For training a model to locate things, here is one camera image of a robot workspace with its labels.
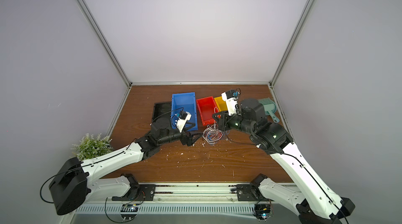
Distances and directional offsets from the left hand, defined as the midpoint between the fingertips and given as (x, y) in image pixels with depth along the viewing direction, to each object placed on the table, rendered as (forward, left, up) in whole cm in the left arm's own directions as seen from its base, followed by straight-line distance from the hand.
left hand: (200, 130), depth 73 cm
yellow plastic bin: (+27, -13, -14) cm, 33 cm away
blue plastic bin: (+32, +12, -18) cm, 38 cm away
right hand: (0, -6, +15) cm, 16 cm away
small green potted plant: (-7, +51, -3) cm, 52 cm away
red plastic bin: (+27, -3, -18) cm, 33 cm away
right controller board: (-29, -29, -20) cm, 46 cm away
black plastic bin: (+20, +28, -22) cm, 41 cm away
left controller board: (-29, +33, -23) cm, 50 cm away
